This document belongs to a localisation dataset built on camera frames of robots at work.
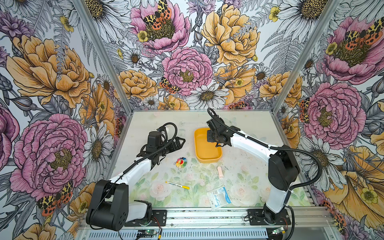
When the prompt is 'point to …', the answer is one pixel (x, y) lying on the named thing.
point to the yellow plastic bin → (206, 152)
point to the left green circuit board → (147, 232)
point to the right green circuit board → (277, 230)
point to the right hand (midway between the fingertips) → (212, 138)
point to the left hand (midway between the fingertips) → (180, 146)
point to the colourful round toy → (181, 162)
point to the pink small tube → (220, 172)
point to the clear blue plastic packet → (218, 197)
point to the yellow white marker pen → (183, 186)
